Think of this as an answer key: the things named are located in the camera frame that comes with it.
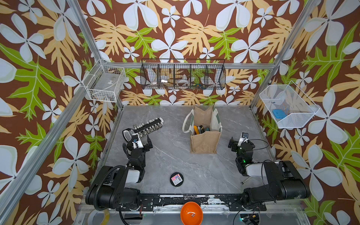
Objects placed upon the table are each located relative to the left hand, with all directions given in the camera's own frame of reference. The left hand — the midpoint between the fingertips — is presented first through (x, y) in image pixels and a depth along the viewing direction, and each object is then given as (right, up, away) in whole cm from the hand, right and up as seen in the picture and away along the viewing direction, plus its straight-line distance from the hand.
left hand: (140, 135), depth 87 cm
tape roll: (-19, -38, -19) cm, 47 cm away
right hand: (+65, -2, +5) cm, 65 cm away
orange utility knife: (+37, +3, +13) cm, 39 cm away
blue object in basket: (+84, +14, -5) cm, 85 cm away
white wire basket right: (+91, +17, -5) cm, 92 cm away
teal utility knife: (+46, +3, +17) cm, 50 cm away
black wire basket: (+27, +42, +10) cm, 51 cm away
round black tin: (+23, -25, -6) cm, 35 cm away
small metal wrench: (+62, -27, -5) cm, 68 cm away
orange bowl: (+31, -38, -16) cm, 52 cm away
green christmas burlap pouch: (+44, +3, +15) cm, 47 cm away
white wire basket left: (-22, +33, -1) cm, 40 cm away
